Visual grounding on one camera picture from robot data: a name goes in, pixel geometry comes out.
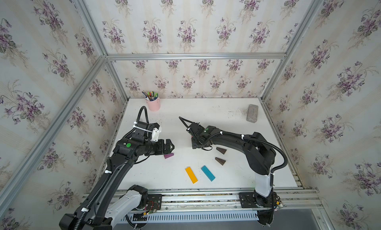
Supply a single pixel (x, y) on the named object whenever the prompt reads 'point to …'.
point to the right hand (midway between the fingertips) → (198, 144)
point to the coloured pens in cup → (150, 96)
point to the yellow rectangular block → (191, 175)
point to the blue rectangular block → (208, 174)
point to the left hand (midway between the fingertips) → (167, 147)
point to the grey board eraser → (252, 113)
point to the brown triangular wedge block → (221, 150)
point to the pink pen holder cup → (154, 105)
